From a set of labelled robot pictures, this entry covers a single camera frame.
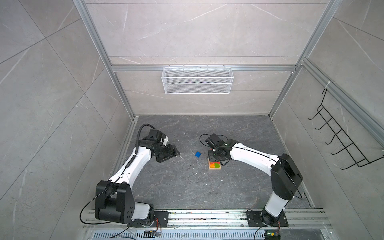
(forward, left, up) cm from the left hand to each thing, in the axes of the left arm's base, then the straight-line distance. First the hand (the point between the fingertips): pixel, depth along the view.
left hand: (174, 152), depth 84 cm
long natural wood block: (-6, -24, -12) cm, 27 cm away
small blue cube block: (+6, -14, -13) cm, 20 cm away
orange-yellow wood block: (-4, -23, -11) cm, 26 cm away
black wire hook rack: (-13, -79, +19) cm, 82 cm away
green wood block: (-5, -25, -10) cm, 28 cm away
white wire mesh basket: (+46, -15, +17) cm, 51 cm away
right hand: (0, -23, -6) cm, 24 cm away
